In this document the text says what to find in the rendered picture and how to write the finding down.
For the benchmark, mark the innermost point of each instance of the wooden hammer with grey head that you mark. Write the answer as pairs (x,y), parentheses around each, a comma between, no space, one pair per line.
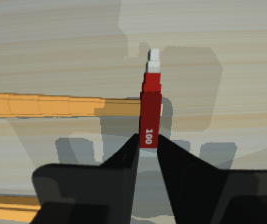
(18,208)

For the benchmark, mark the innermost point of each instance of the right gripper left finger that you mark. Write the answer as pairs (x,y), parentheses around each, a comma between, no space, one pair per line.
(110,183)

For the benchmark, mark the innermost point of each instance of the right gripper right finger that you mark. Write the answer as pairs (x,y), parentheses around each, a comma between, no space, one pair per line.
(199,192)

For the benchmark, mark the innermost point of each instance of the hammer with wooden handle and red head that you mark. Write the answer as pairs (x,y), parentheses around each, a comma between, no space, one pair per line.
(148,107)

